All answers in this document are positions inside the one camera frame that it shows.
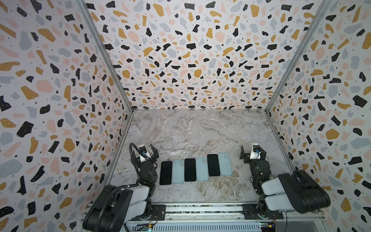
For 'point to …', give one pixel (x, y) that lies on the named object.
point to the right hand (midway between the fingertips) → (250, 144)
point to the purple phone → (165, 173)
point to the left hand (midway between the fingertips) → (142, 146)
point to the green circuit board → (148, 228)
